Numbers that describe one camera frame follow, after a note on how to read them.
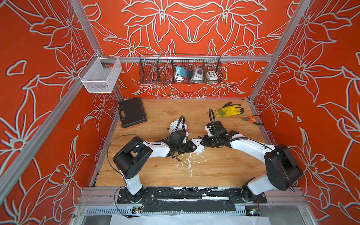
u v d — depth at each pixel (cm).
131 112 104
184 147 76
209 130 77
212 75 95
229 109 110
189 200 73
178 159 86
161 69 101
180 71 84
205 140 77
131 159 47
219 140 67
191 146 80
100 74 93
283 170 44
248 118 106
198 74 90
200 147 87
